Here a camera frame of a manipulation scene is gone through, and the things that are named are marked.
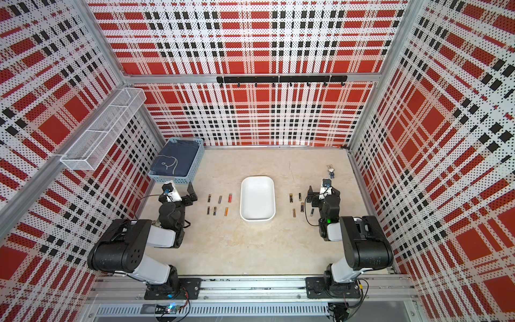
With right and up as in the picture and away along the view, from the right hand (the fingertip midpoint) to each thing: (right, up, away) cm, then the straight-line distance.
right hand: (323, 185), depth 93 cm
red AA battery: (-45, -7, +6) cm, 46 cm away
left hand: (-64, +1, -3) cm, 64 cm away
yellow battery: (-46, -13, +3) cm, 48 cm away
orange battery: (-4, -12, +2) cm, 13 cm away
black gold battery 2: (-10, -11, +3) cm, 15 cm away
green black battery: (-10, -6, +6) cm, 13 cm away
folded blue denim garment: (-75, +13, +12) cm, 77 cm away
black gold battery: (-14, -8, +6) cm, 17 cm away
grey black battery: (-56, -7, +6) cm, 56 cm away
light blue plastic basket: (-66, +8, +13) cm, 68 cm away
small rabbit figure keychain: (+8, +9, +16) cm, 20 cm away
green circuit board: (-61, -41, -23) cm, 77 cm away
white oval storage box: (-31, -7, +6) cm, 33 cm away
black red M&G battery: (-55, -12, +3) cm, 56 cm away
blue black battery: (-52, -13, +3) cm, 54 cm away
